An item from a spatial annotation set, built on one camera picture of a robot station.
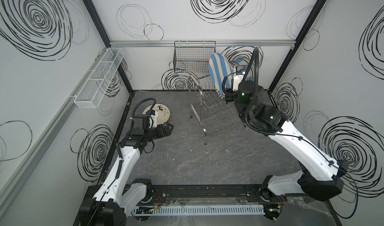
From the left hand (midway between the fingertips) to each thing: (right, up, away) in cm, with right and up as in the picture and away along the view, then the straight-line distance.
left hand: (167, 127), depth 79 cm
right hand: (+30, +23, -18) cm, 41 cm away
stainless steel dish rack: (+28, +6, +23) cm, 37 cm away
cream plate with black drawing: (-8, +5, +26) cm, 27 cm away
